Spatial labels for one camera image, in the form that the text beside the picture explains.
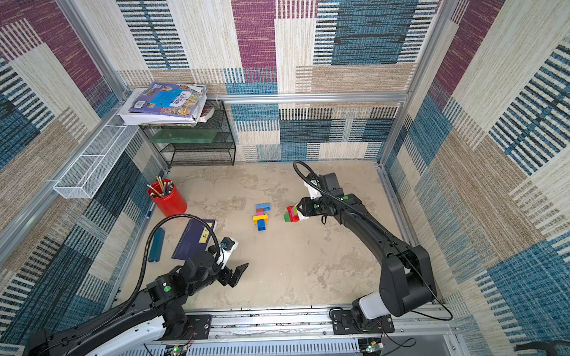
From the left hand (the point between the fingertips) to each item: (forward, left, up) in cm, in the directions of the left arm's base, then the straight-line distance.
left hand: (238, 256), depth 78 cm
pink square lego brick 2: (+15, -20, +3) cm, 25 cm away
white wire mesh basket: (+17, +46, +24) cm, 55 cm away
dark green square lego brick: (+16, -17, -1) cm, 23 cm away
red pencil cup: (+24, +31, +5) cm, 40 cm away
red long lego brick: (+15, -19, +1) cm, 24 cm away
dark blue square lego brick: (+17, -6, -8) cm, 20 cm away
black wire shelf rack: (+43, +15, +16) cm, 48 cm away
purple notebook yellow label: (+12, +21, -10) cm, 26 cm away
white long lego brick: (+12, -23, +6) cm, 26 cm away
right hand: (+16, -24, +5) cm, 29 cm away
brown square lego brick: (+26, -4, -9) cm, 28 cm away
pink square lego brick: (+23, -5, -9) cm, 25 cm away
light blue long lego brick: (+27, -7, -8) cm, 29 cm away
